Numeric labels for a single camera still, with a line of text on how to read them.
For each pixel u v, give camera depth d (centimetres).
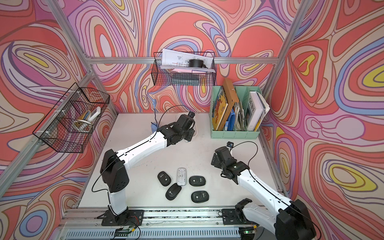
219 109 101
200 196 78
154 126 101
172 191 80
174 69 77
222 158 63
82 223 72
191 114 73
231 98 82
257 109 87
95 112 74
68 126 74
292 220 40
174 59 85
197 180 83
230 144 75
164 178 84
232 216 73
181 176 85
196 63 82
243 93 102
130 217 73
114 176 46
